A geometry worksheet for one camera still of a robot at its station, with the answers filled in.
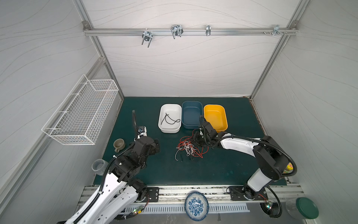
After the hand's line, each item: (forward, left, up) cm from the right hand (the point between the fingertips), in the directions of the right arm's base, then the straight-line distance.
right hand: (191, 136), depth 89 cm
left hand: (-10, +22, +13) cm, 27 cm away
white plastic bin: (+24, +14, -3) cm, 27 cm away
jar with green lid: (-35, -50, +3) cm, 62 cm away
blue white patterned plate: (-37, -3, -6) cm, 37 cm away
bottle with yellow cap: (-21, -47, +9) cm, 53 cm away
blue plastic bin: (+27, 0, -7) cm, 28 cm away
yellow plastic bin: (+23, -19, -6) cm, 31 cm away
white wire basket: (-5, +57, +26) cm, 62 cm away
